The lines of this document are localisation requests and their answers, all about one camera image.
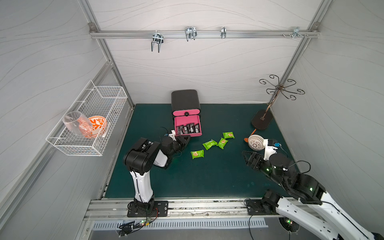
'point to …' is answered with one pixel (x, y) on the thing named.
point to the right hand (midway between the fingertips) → (247, 153)
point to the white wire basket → (106, 101)
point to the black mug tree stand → (262, 119)
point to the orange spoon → (246, 139)
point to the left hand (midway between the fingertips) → (192, 137)
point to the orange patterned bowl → (99, 124)
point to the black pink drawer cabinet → (186, 110)
